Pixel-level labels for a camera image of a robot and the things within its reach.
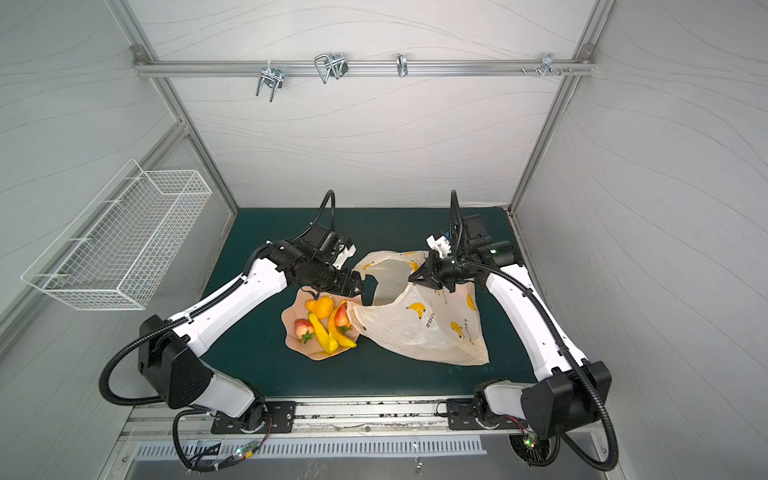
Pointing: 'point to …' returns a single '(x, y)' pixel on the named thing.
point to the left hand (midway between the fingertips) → (358, 284)
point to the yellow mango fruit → (322, 307)
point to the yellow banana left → (327, 339)
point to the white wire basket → (116, 251)
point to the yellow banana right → (334, 330)
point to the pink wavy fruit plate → (295, 308)
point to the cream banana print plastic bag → (416, 318)
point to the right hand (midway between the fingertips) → (415, 272)
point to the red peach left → (303, 329)
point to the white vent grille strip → (361, 448)
